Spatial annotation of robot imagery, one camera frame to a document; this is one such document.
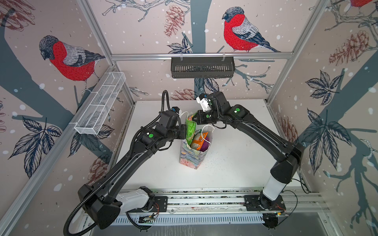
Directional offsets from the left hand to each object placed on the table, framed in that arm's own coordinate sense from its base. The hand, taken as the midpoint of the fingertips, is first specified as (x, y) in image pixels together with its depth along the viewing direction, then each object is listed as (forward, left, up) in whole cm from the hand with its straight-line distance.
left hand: (188, 126), depth 72 cm
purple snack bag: (-7, -9, -6) cm, 13 cm away
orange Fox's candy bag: (-4, -6, -8) cm, 11 cm away
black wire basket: (+51, -9, +2) cm, 52 cm away
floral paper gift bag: (-11, -1, -14) cm, 18 cm away
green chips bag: (-1, -1, +2) cm, 3 cm away
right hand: (+4, -2, +2) cm, 5 cm away
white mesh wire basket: (+3, +49, +3) cm, 49 cm away
